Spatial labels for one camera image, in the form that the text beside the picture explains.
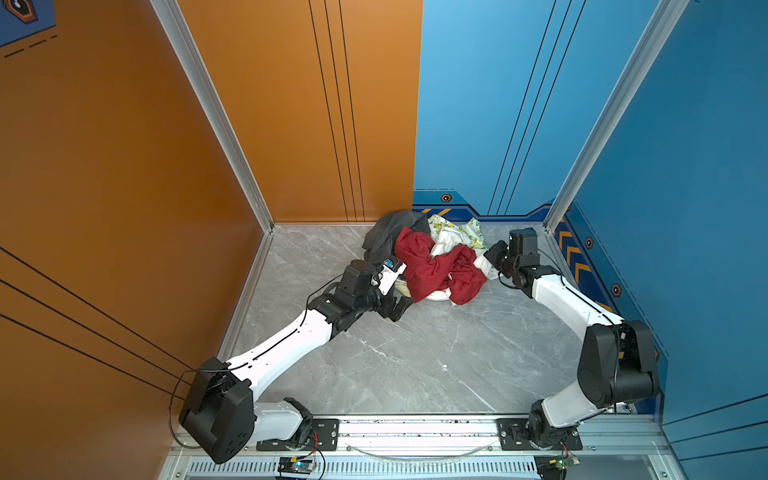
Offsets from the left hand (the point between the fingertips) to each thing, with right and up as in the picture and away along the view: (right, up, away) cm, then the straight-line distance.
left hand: (400, 286), depth 80 cm
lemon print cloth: (+28, +18, +32) cm, 46 cm away
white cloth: (+17, +14, +22) cm, 31 cm away
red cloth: (+8, +2, +11) cm, 14 cm away
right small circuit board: (+36, -42, -10) cm, 56 cm away
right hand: (+26, +10, +11) cm, 30 cm away
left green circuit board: (-25, -42, -10) cm, 50 cm away
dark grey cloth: (-6, +14, +19) cm, 24 cm away
